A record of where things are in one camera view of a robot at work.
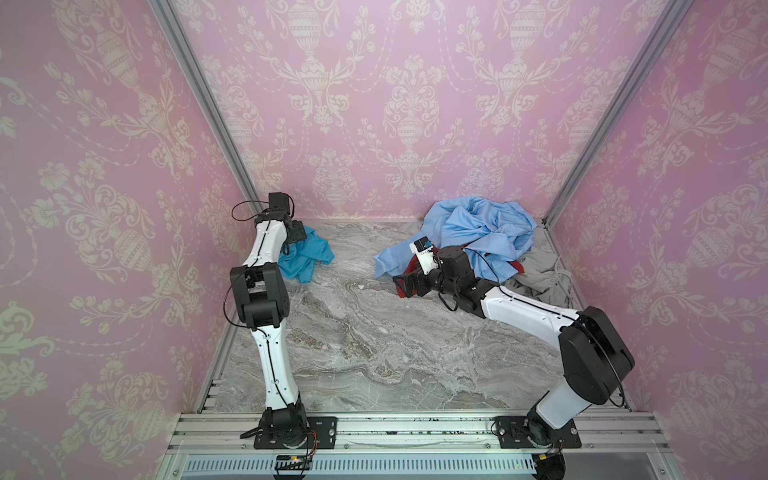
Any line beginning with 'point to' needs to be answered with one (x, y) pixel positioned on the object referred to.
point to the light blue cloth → (497, 232)
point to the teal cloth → (298, 263)
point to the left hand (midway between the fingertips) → (288, 234)
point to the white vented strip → (229, 465)
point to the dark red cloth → (517, 265)
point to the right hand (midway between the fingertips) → (407, 270)
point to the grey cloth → (544, 276)
